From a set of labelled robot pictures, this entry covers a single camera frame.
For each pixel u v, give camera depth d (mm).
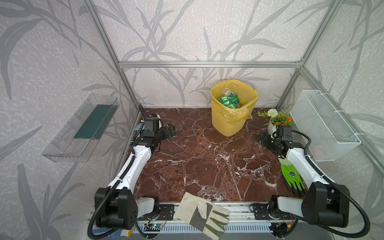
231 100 912
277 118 957
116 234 675
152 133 619
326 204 403
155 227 704
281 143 638
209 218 720
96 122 672
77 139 642
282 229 709
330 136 617
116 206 393
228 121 846
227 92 969
